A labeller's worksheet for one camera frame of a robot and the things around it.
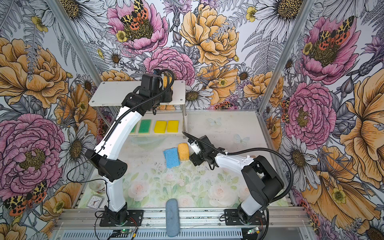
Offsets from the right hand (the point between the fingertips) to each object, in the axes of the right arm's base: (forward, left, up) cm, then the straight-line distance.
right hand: (196, 158), depth 90 cm
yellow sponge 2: (+23, +24, +3) cm, 33 cm away
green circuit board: (-35, +35, -5) cm, 50 cm away
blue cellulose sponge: (+3, +15, -2) cm, 16 cm away
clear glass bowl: (-13, +55, -3) cm, 56 cm away
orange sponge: (+8, +8, -2) cm, 11 cm away
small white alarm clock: (-21, +52, -2) cm, 56 cm away
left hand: (+19, +14, +32) cm, 40 cm away
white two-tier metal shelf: (+30, +20, +3) cm, 36 cm away
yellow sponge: (+23, +15, +4) cm, 28 cm away
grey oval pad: (-30, +12, -1) cm, 32 cm away
